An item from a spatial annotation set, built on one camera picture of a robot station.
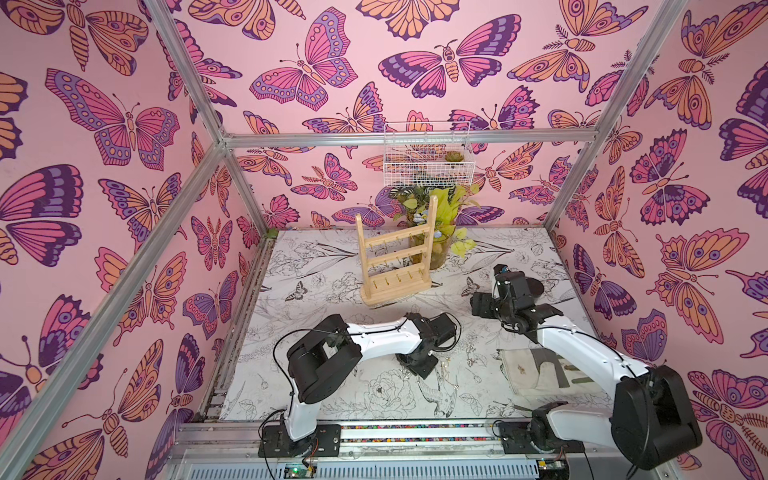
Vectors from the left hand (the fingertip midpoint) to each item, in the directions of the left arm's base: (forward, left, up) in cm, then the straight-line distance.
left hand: (422, 369), depth 86 cm
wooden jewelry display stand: (+38, +7, +1) cm, 39 cm away
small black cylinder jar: (+25, -39, +5) cm, 46 cm away
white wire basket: (+57, -3, +34) cm, 67 cm away
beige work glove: (-1, -34, +1) cm, 34 cm away
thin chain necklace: (-2, -5, +1) cm, 6 cm away
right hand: (+17, -19, +11) cm, 28 cm away
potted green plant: (+41, +2, +25) cm, 48 cm away
